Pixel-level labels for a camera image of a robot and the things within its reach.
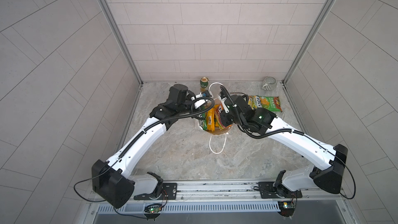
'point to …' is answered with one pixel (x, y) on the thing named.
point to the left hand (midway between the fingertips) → (208, 99)
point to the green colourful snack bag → (254, 101)
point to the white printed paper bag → (201, 124)
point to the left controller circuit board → (155, 208)
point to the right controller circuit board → (287, 208)
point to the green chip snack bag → (271, 103)
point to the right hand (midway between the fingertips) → (219, 113)
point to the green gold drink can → (203, 84)
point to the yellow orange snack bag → (210, 117)
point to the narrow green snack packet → (204, 122)
